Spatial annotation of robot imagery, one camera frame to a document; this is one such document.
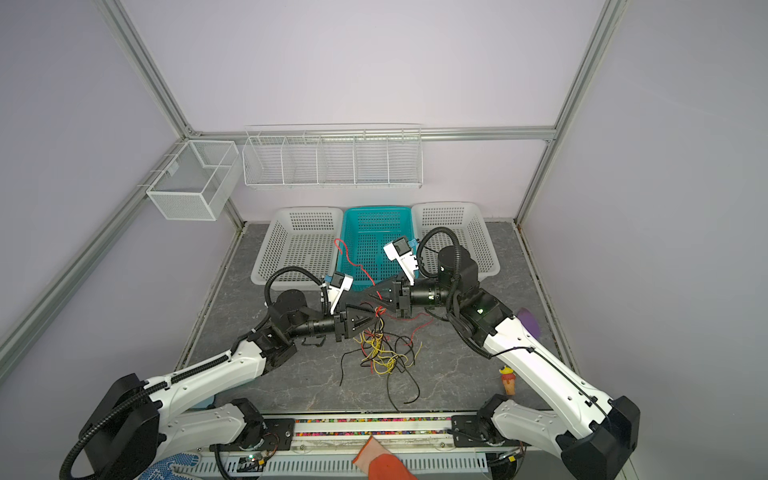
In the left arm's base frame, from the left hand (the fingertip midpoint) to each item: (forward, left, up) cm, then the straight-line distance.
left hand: (376, 322), depth 68 cm
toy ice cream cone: (-9, -34, -21) cm, 41 cm away
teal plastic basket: (+49, +6, -23) cm, 54 cm away
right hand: (0, +2, +12) cm, 12 cm away
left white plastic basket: (+43, +29, -23) cm, 57 cm away
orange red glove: (-25, +1, -23) cm, 34 cm away
